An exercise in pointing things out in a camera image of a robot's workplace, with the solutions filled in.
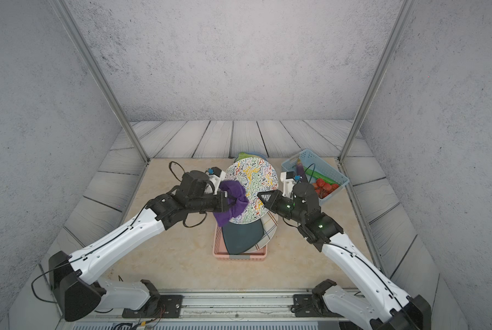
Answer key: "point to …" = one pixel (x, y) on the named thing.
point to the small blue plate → (252, 153)
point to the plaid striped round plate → (270, 221)
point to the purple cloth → (238, 201)
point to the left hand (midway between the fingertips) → (240, 202)
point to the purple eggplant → (299, 168)
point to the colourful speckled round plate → (258, 176)
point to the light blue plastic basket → (313, 161)
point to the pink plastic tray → (220, 253)
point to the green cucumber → (319, 176)
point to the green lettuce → (242, 155)
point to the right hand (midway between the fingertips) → (256, 195)
